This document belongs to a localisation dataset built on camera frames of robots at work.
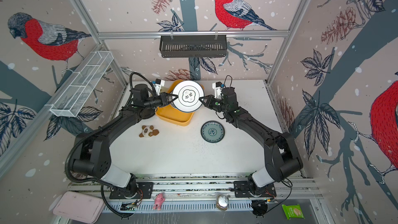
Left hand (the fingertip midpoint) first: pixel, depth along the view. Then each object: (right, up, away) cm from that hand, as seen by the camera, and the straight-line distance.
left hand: (176, 97), depth 80 cm
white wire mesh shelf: (-49, +1, -6) cm, 49 cm away
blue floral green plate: (+20, -22, +15) cm, 33 cm away
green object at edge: (+54, -51, -13) cm, 75 cm away
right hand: (+11, -2, +1) cm, 11 cm away
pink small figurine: (-6, -47, -11) cm, 49 cm away
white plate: (+6, +2, +3) cm, 7 cm away
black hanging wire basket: (-5, +35, +27) cm, 45 cm away
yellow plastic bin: (-7, -11, +20) cm, 24 cm away
